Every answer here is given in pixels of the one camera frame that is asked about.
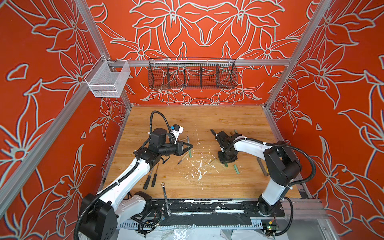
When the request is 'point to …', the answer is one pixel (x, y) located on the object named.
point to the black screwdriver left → (145, 186)
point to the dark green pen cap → (226, 164)
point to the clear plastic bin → (107, 78)
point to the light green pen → (236, 131)
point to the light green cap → (236, 169)
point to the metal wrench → (168, 210)
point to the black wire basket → (192, 73)
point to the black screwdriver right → (155, 176)
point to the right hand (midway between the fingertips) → (221, 160)
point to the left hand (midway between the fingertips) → (191, 145)
